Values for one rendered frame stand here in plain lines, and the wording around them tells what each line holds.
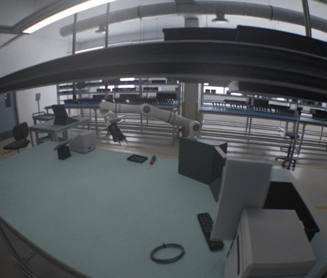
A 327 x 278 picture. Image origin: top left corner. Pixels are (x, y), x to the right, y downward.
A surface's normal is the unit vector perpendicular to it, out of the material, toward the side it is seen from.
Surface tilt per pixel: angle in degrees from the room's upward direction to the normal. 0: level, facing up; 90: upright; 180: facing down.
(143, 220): 0
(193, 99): 90
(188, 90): 90
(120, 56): 90
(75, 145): 90
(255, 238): 0
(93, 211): 0
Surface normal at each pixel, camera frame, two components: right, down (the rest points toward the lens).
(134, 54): -0.28, 0.28
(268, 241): 0.01, -0.96
